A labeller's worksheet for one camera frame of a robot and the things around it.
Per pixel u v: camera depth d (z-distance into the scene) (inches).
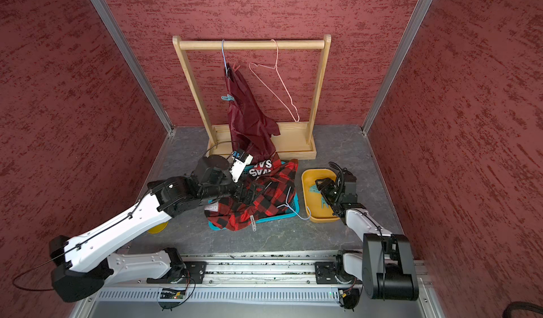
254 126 41.4
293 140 46.1
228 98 28.1
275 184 33.5
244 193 22.5
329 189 31.8
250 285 29.0
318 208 35.8
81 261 15.0
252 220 29.5
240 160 22.7
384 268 16.2
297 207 31.5
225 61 36.4
